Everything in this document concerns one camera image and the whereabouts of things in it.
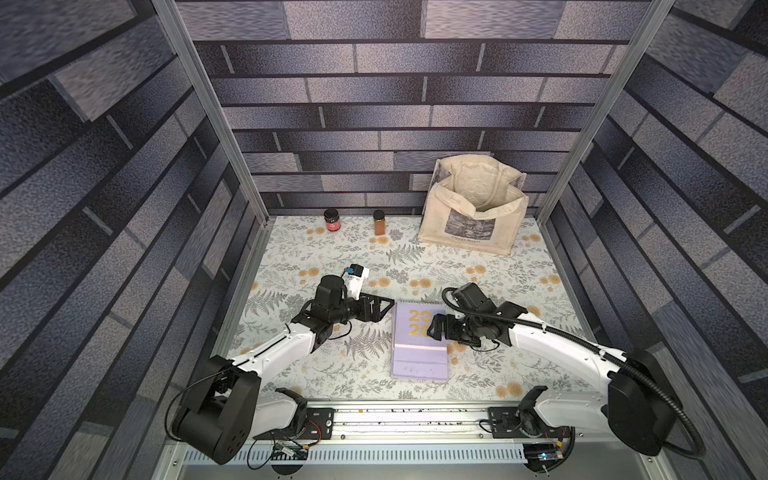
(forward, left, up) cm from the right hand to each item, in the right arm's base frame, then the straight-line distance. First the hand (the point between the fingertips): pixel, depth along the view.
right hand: (438, 332), depth 83 cm
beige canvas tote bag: (+52, -18, +3) cm, 55 cm away
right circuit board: (-28, -24, -7) cm, 37 cm away
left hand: (+6, +15, +8) cm, 18 cm away
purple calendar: (-6, +7, -2) cm, 9 cm away
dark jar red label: (+44, +37, 0) cm, 58 cm away
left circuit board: (-28, +38, -6) cm, 48 cm away
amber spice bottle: (+43, +19, +1) cm, 47 cm away
